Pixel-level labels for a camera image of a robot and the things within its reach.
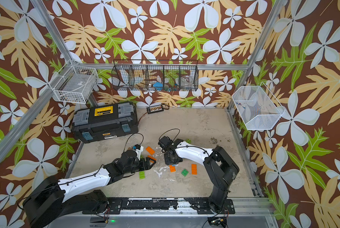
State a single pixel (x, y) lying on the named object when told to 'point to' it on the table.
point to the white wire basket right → (258, 109)
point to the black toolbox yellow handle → (105, 122)
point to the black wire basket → (156, 75)
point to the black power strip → (155, 109)
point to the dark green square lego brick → (184, 172)
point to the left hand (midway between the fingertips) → (153, 161)
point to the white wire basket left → (74, 83)
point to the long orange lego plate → (172, 168)
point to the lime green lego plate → (142, 175)
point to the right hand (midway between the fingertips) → (170, 162)
